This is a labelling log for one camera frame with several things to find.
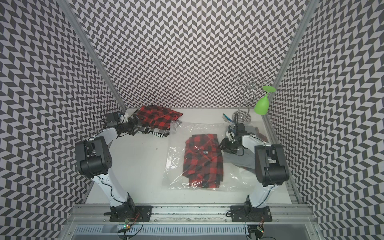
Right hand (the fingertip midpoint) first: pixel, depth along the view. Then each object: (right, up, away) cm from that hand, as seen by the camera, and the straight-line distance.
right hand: (220, 150), depth 93 cm
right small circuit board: (+13, -34, -24) cm, 43 cm away
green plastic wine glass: (+24, +27, -4) cm, 37 cm away
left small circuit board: (-46, -29, -26) cm, 60 cm away
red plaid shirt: (-11, -7, -5) cm, 14 cm away
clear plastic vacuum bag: (+7, -15, -8) cm, 18 cm away
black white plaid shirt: (-42, +10, +9) cm, 44 cm away
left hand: (-51, +18, +4) cm, 54 cm away
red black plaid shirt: (-43, +21, +14) cm, 50 cm away
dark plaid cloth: (+28, +8, +8) cm, 31 cm away
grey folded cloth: (+15, -5, -5) cm, 17 cm away
